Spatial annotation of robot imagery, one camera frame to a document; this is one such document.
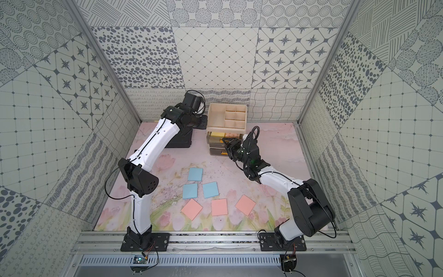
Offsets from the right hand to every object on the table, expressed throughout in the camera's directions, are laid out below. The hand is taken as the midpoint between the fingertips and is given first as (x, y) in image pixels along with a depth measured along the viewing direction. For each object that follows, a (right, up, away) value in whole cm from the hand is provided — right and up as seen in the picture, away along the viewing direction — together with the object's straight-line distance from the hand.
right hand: (222, 142), depth 84 cm
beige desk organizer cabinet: (+3, +13, +6) cm, 14 cm away
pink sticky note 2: (-2, -32, +1) cm, 32 cm away
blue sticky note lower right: (-7, -26, +7) cm, 27 cm away
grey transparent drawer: (-5, +3, +6) cm, 8 cm away
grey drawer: (-4, -6, +17) cm, 18 cm away
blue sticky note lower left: (-17, -26, +5) cm, 32 cm away
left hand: (-5, +10, -1) cm, 11 cm away
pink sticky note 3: (+12, -31, +1) cm, 33 cm away
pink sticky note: (-15, -33, 0) cm, 37 cm away
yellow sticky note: (-2, +4, +7) cm, 8 cm away
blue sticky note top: (-16, -19, +13) cm, 28 cm away
